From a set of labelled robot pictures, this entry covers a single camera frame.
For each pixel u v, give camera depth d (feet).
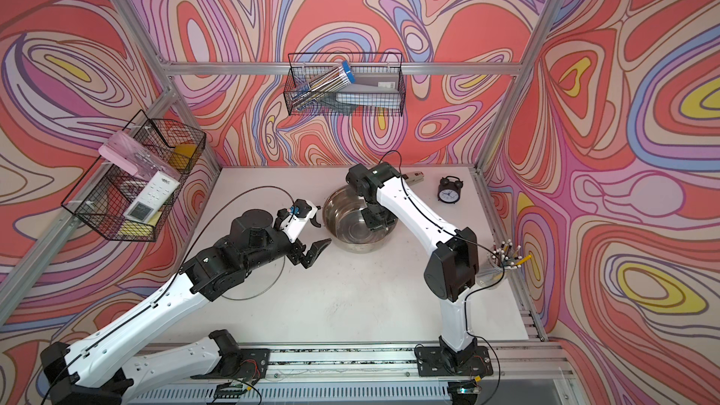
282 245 1.91
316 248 1.96
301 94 2.63
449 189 3.42
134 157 2.35
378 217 2.35
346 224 3.32
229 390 2.36
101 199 2.17
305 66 2.87
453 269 1.57
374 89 2.88
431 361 2.39
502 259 2.48
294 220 1.84
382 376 2.39
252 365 2.38
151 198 2.26
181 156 2.57
